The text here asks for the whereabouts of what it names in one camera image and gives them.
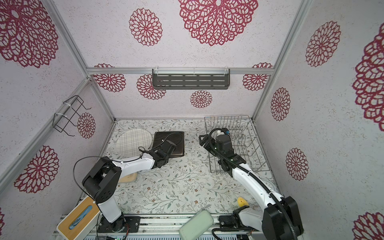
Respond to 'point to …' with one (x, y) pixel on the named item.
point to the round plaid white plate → (128, 142)
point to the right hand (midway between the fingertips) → (202, 137)
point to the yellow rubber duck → (242, 202)
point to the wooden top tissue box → (77, 224)
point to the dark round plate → (177, 137)
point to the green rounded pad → (199, 223)
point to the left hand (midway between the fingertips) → (167, 148)
